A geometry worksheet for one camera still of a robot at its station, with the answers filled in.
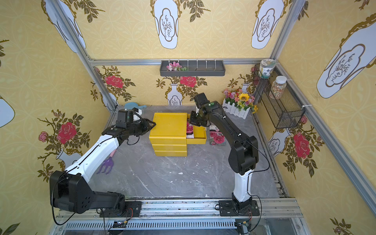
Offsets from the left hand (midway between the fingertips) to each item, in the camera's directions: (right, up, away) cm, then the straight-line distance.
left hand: (149, 124), depth 84 cm
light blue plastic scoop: (-24, +15, +38) cm, 47 cm away
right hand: (+27, +3, +4) cm, 27 cm away
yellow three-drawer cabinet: (+12, -6, -7) cm, 15 cm away
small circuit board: (-11, -49, -12) cm, 52 cm away
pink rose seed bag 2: (+42, -10, +16) cm, 46 cm away
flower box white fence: (+58, +14, +19) cm, 62 cm away
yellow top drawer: (+29, -6, -1) cm, 30 cm away
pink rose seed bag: (+23, -3, 0) cm, 24 cm away
